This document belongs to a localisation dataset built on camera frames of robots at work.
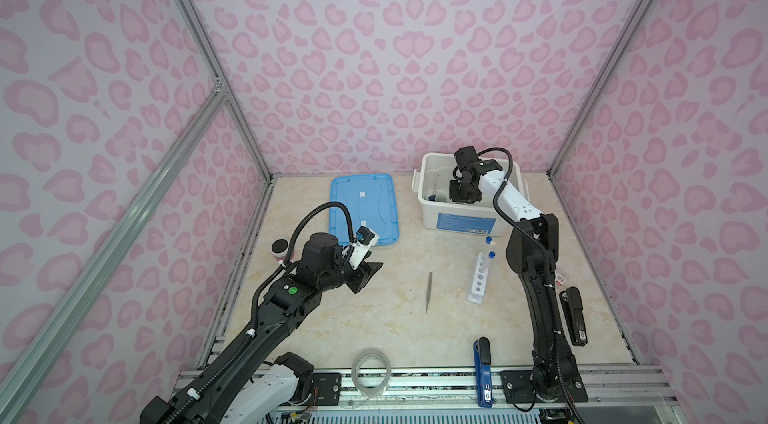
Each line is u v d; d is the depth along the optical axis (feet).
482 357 2.45
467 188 2.69
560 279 2.91
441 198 3.53
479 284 2.82
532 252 2.03
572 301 2.74
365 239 2.09
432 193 3.63
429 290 2.96
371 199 3.69
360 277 2.14
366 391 2.35
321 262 1.86
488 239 2.70
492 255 2.62
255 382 1.85
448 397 2.37
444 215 3.12
